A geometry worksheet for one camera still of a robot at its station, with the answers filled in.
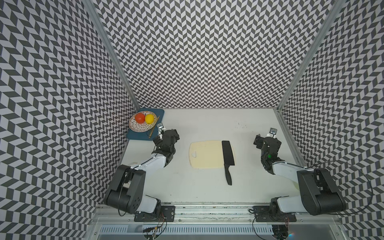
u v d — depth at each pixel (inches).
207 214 29.6
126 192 16.9
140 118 42.3
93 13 28.6
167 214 28.6
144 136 41.1
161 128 29.8
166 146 27.5
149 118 42.5
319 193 16.9
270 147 26.7
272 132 30.2
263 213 28.8
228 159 36.2
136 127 41.9
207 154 36.8
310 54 32.9
